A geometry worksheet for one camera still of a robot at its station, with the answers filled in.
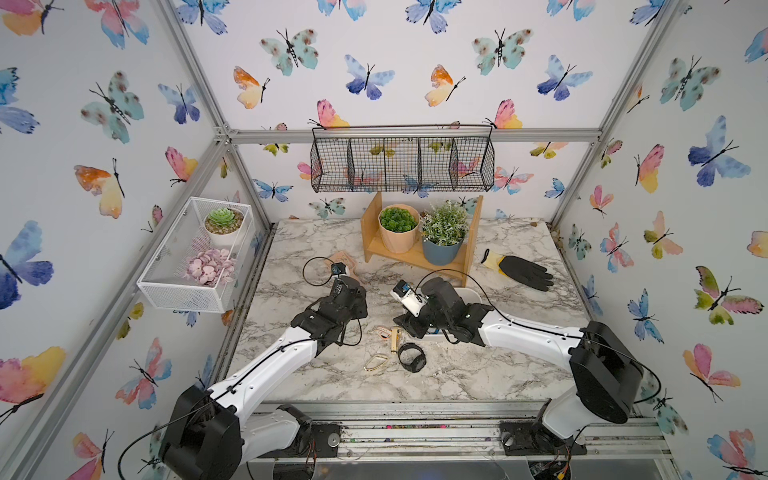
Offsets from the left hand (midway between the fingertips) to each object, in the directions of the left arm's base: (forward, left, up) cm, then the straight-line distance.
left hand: (363, 294), depth 84 cm
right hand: (-4, -11, -2) cm, 12 cm away
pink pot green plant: (+23, -11, +4) cm, 26 cm away
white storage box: (+3, -31, -7) cm, 32 cm away
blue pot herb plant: (+18, -24, +9) cm, 31 cm away
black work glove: (+17, -52, -13) cm, 56 cm away
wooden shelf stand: (+24, -2, -6) cm, 25 cm away
